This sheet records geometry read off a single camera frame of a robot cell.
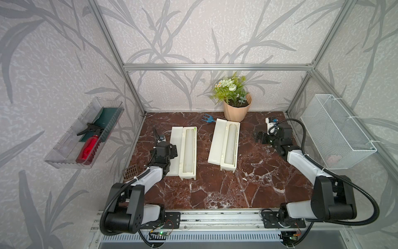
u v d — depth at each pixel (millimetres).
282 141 680
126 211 417
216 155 889
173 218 739
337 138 619
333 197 425
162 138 790
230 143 959
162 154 691
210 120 1141
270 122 776
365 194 386
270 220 727
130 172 883
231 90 923
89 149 580
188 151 911
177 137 969
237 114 1052
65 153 598
